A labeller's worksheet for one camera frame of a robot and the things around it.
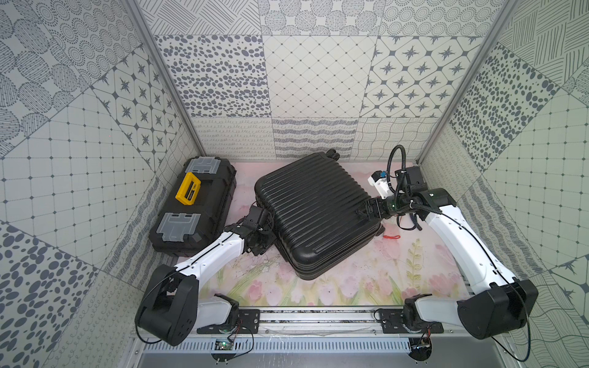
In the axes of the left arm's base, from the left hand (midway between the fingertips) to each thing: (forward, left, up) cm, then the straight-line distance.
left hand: (282, 241), depth 85 cm
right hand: (+5, -31, +14) cm, 34 cm away
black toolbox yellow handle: (+4, +31, +12) cm, 34 cm away
